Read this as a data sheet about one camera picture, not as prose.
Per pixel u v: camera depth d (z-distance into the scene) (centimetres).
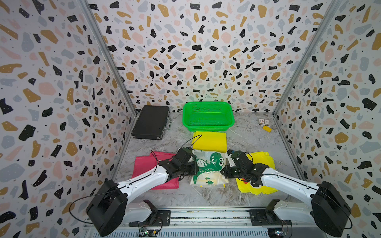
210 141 106
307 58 89
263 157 95
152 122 112
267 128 113
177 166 64
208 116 119
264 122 116
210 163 86
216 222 73
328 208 41
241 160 65
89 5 70
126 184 45
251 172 63
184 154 64
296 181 49
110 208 40
